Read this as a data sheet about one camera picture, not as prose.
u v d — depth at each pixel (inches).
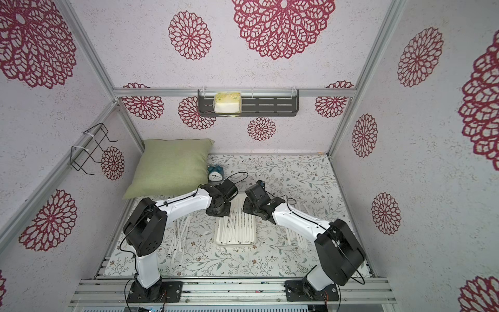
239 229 35.4
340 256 17.0
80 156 28.7
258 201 26.0
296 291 29.0
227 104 35.4
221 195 27.1
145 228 19.3
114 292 29.6
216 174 41.6
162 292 28.5
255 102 37.0
